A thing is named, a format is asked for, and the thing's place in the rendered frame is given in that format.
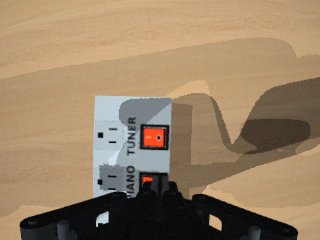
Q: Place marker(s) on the white power strip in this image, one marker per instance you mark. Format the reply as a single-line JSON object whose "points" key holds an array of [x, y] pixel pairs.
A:
{"points": [[131, 142]]}

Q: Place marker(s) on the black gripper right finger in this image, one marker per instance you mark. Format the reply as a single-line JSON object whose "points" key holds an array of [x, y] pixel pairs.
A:
{"points": [[237, 223]]}

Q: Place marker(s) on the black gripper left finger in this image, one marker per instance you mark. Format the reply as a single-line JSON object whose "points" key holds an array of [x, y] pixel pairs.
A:
{"points": [[78, 221]]}

